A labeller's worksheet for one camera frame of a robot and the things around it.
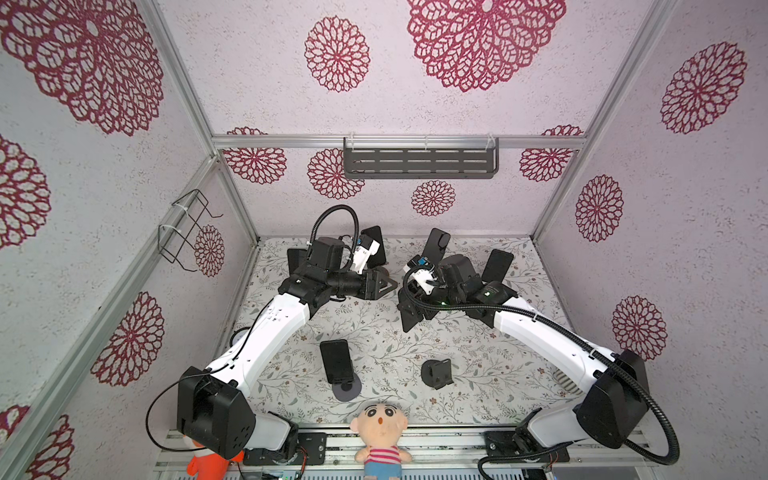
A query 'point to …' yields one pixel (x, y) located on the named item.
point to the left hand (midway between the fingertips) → (389, 289)
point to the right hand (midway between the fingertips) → (408, 293)
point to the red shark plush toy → (210, 466)
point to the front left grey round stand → (347, 391)
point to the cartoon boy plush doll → (381, 425)
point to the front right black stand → (436, 373)
